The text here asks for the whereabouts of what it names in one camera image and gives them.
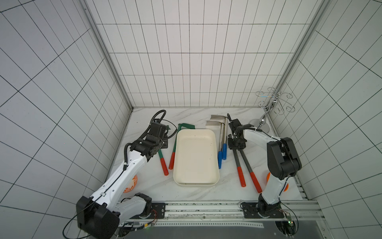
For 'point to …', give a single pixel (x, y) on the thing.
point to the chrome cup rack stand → (274, 100)
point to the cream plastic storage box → (196, 158)
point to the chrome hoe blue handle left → (220, 154)
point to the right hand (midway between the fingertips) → (233, 144)
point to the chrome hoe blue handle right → (225, 145)
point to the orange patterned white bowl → (135, 179)
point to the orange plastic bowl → (286, 187)
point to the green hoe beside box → (180, 126)
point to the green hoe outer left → (162, 159)
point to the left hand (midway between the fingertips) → (159, 141)
